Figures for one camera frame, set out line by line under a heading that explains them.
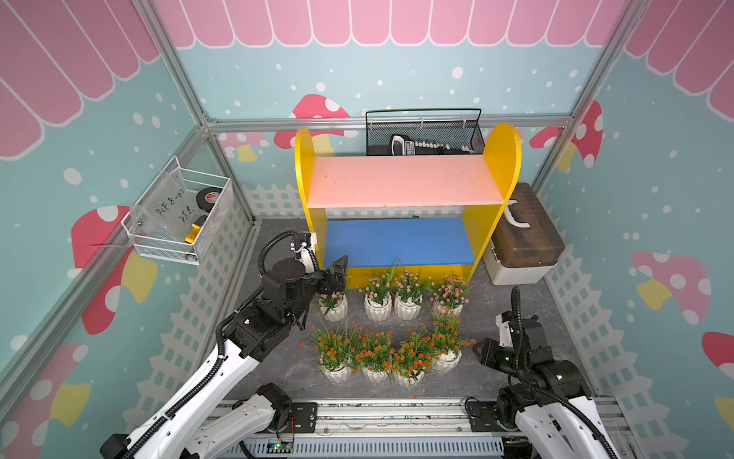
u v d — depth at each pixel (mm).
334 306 870
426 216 1246
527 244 917
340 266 598
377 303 852
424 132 921
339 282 614
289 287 472
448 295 807
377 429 739
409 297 875
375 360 711
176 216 684
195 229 624
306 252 537
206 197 797
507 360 634
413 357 709
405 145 895
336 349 713
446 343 734
